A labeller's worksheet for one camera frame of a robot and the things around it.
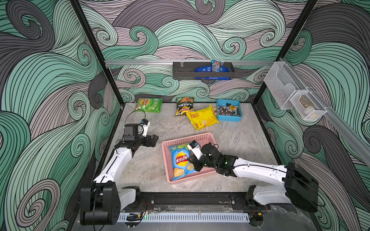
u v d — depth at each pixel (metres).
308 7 0.71
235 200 0.73
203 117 1.04
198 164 0.69
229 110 1.14
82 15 0.74
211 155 0.59
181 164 0.77
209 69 0.92
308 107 0.64
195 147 0.69
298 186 0.41
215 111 1.12
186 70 0.95
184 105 1.10
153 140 0.77
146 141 0.76
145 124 0.75
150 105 1.11
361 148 0.50
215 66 0.90
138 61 1.87
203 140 0.95
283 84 0.77
